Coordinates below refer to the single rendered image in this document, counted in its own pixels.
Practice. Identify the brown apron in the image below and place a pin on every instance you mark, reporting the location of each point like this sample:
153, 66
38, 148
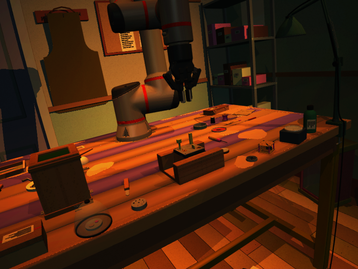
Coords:
73, 61

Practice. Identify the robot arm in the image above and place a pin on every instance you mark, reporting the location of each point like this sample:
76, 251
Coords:
156, 47

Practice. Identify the glass dome dish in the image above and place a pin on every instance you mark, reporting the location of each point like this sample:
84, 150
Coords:
92, 221

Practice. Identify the wooden cradle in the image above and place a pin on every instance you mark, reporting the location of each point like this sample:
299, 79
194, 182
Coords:
193, 165

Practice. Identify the black box with dial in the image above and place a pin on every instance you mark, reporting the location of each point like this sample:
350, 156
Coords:
292, 134

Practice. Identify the green winding key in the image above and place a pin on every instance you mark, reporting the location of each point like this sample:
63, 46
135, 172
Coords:
191, 140

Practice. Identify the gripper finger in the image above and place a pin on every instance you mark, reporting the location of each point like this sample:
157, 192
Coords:
173, 81
193, 82

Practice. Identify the wooden box with label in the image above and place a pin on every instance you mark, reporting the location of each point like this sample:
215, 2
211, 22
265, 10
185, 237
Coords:
22, 238

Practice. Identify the dark toothed gear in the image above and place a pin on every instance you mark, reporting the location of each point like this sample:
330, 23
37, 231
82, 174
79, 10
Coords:
251, 158

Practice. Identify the grey perforated disc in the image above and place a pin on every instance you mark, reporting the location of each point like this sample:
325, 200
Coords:
139, 204

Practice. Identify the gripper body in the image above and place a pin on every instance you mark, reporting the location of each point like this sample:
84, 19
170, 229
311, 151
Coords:
180, 60

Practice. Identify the white round ball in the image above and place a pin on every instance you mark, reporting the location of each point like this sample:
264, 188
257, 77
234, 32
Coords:
84, 160

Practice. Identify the black desk lamp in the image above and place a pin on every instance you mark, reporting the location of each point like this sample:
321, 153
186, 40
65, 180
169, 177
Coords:
332, 56

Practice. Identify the purple thread spool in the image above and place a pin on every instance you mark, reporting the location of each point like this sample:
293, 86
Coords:
225, 117

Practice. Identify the grey round disc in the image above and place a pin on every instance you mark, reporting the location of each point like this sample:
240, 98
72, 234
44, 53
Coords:
225, 150

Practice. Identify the green bottle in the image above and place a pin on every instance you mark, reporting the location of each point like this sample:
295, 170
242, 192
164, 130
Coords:
310, 120

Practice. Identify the thin red rod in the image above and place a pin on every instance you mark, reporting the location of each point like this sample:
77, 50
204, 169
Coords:
246, 119

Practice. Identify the green set knob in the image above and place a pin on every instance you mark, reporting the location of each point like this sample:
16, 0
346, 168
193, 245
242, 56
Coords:
179, 142

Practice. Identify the metal shelf unit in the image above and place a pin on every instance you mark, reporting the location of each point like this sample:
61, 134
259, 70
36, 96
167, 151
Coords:
237, 53

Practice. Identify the small brass clock movement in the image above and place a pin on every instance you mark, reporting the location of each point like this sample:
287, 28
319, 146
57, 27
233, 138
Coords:
266, 147

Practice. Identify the white horseshoe piece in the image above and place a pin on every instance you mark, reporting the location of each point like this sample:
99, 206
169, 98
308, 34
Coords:
30, 187

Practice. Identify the wooden coat rail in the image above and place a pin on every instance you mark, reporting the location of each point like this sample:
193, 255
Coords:
40, 17

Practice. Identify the wooden tray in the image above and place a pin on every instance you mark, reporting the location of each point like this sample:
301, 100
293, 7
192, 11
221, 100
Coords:
12, 168

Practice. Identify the brown wooden case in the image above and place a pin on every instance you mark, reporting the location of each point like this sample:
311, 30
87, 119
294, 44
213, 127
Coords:
216, 109

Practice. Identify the wooden shelf stand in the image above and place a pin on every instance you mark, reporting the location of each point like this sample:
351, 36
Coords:
59, 179

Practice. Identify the paper sheet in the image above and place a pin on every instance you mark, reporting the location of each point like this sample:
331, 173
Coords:
245, 112

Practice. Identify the cork notice board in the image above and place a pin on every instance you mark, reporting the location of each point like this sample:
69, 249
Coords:
117, 30

